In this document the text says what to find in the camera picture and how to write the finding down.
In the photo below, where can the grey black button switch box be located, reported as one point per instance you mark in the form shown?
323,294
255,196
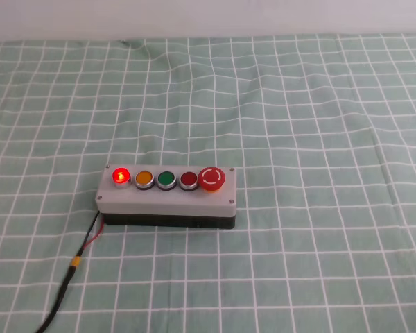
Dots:
173,208

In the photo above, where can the red emergency stop button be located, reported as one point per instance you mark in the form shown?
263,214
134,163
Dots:
211,178

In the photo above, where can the dark red push button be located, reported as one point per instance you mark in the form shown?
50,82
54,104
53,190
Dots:
188,181

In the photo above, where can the green push button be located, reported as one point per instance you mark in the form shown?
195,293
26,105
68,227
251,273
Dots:
166,180

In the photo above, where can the yellow push button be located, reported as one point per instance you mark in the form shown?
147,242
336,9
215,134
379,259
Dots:
144,180

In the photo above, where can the cyan checkered tablecloth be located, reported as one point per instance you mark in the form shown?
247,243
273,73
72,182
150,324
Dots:
320,129

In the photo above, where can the red indicator light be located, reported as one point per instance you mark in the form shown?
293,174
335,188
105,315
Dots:
121,177

